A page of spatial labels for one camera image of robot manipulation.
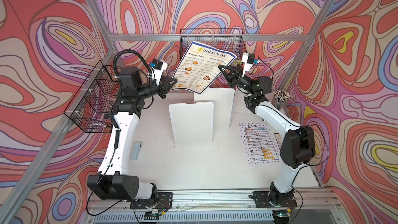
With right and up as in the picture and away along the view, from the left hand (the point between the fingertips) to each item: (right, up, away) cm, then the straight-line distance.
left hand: (176, 80), depth 65 cm
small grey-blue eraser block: (-26, -37, +21) cm, 49 cm away
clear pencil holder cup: (+60, -6, +28) cm, 66 cm away
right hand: (+18, +4, 0) cm, 18 cm away
